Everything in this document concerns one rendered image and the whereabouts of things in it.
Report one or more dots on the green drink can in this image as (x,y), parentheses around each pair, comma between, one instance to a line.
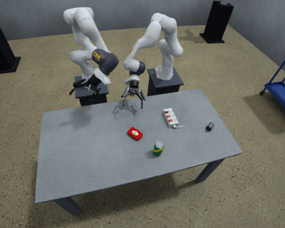
(158,147)

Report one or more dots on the white power strip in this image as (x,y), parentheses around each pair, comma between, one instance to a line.
(170,118)

